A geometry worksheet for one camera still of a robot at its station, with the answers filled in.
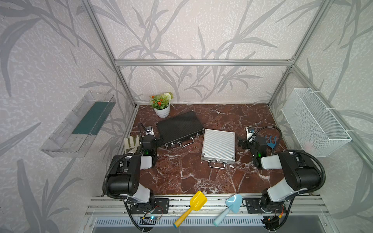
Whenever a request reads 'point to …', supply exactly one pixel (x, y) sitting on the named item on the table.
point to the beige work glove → (130, 143)
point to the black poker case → (180, 129)
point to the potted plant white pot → (163, 112)
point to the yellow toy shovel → (197, 201)
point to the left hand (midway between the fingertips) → (153, 134)
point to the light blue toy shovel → (233, 202)
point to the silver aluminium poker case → (219, 148)
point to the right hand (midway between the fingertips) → (245, 133)
